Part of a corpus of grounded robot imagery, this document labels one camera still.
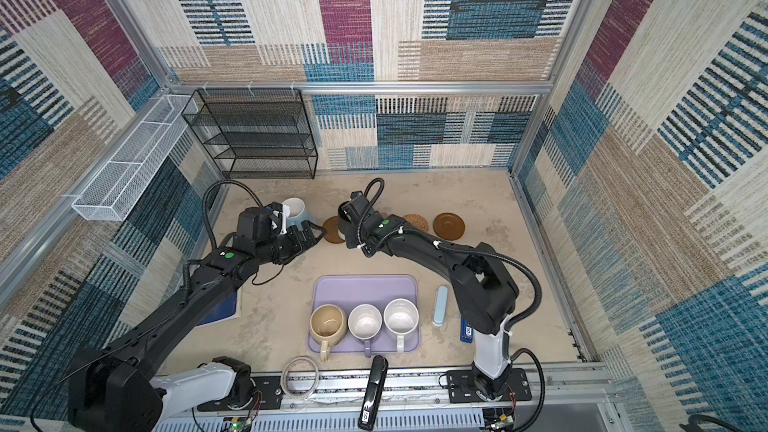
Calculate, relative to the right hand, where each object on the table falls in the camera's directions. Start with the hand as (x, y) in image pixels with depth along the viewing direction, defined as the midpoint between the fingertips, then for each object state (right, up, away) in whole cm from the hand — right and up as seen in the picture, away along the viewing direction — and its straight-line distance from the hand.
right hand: (355, 235), depth 89 cm
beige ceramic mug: (-7, -24, -6) cm, 26 cm away
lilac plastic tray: (-3, -18, +6) cm, 19 cm away
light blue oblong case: (+24, -19, -5) cm, 31 cm away
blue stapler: (+30, -24, -9) cm, 39 cm away
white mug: (+13, -22, -6) cm, 26 cm away
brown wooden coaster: (+31, +1, +17) cm, 35 cm away
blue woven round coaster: (-17, +5, +11) cm, 21 cm away
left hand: (-9, +1, -9) cm, 13 cm away
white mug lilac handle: (+3, -24, -5) cm, 24 cm away
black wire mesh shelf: (-39, +35, +22) cm, 56 cm away
